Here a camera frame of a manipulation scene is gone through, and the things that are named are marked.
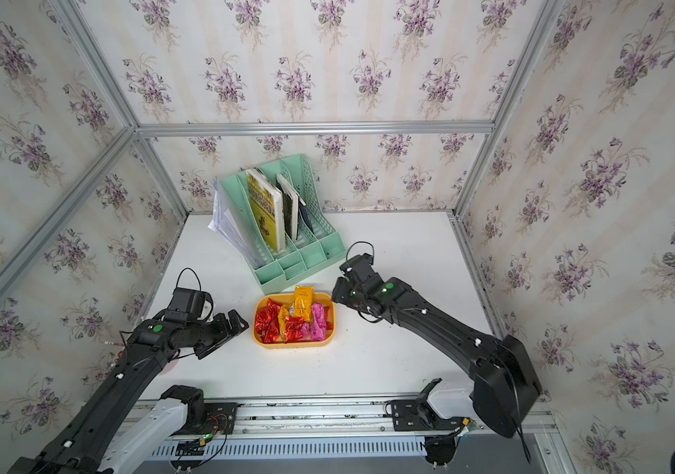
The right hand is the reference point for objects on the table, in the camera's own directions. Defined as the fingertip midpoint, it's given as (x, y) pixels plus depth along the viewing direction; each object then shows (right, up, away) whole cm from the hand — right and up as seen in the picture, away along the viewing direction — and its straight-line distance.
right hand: (339, 295), depth 81 cm
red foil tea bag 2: (-20, -12, +4) cm, 24 cm away
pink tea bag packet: (-6, -8, +1) cm, 10 cm away
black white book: (-16, +26, +17) cm, 35 cm away
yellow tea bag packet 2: (-17, -8, +4) cm, 19 cm away
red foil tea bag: (-21, -9, +3) cm, 23 cm away
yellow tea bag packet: (-11, -3, +5) cm, 12 cm away
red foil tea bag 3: (-13, -9, 0) cm, 16 cm away
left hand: (-27, -10, -3) cm, 29 cm away
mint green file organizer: (-13, +9, +17) cm, 23 cm away
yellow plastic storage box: (-16, -3, +10) cm, 19 cm away
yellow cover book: (-22, +26, +11) cm, 36 cm away
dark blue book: (-12, +24, +22) cm, 35 cm away
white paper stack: (-32, +19, 0) cm, 37 cm away
